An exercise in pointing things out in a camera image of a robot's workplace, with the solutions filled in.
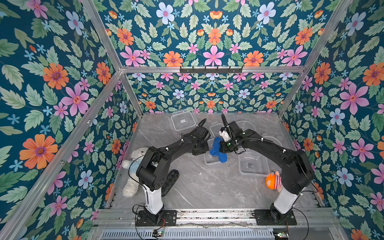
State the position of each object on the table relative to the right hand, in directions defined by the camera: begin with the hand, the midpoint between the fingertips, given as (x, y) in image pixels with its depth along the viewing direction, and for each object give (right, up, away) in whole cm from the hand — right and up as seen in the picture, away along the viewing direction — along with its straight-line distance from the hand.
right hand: (223, 146), depth 89 cm
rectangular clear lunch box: (-8, -9, +6) cm, 14 cm away
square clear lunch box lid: (-28, +17, +27) cm, 42 cm away
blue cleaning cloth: (-5, -2, -1) cm, 5 cm away
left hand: (-9, -2, +4) cm, 10 cm away
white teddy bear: (-48, -19, -16) cm, 54 cm away
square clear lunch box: (+19, -11, +4) cm, 22 cm away
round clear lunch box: (+17, +13, +15) cm, 26 cm away
